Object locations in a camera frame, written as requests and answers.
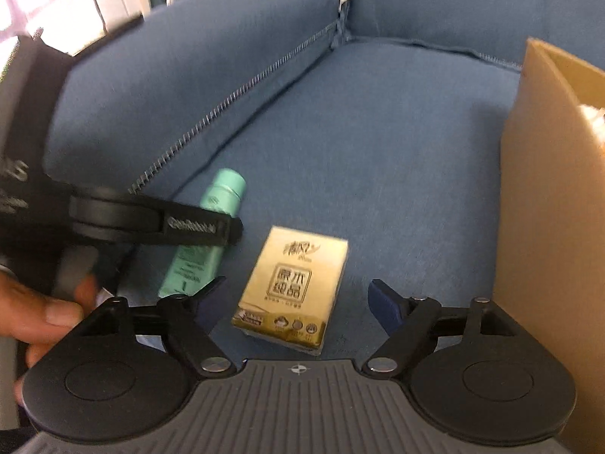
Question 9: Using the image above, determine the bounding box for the teal cream tube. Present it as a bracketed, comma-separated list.
[157, 167, 249, 300]

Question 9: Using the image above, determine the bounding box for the blue fabric sofa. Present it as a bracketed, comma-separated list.
[45, 0, 604, 362]

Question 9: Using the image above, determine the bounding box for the brown cardboard box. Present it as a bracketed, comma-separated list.
[493, 39, 604, 453]

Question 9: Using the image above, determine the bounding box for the gold tissue pack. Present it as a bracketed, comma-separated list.
[231, 225, 349, 356]

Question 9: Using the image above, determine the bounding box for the person's left hand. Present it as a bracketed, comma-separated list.
[0, 271, 101, 407]

